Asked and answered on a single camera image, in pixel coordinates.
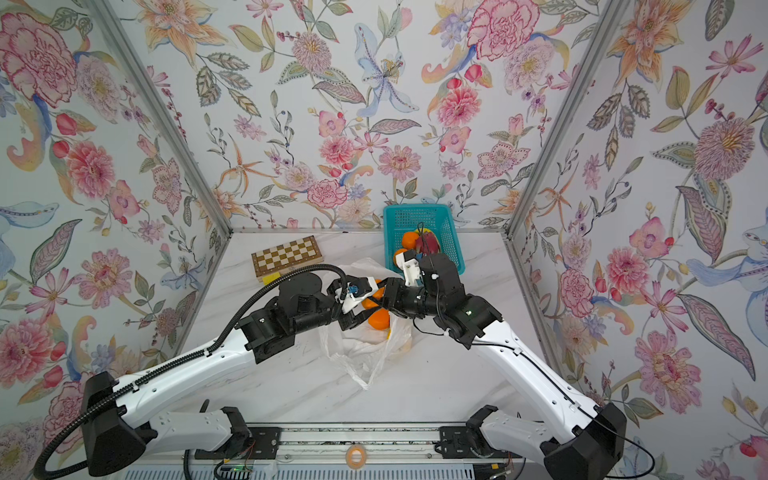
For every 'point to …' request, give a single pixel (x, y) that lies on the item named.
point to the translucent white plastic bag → (361, 348)
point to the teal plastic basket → (401, 219)
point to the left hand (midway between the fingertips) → (378, 296)
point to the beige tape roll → (349, 456)
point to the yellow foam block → (270, 278)
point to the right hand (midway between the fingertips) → (367, 294)
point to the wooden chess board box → (286, 257)
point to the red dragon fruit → (426, 242)
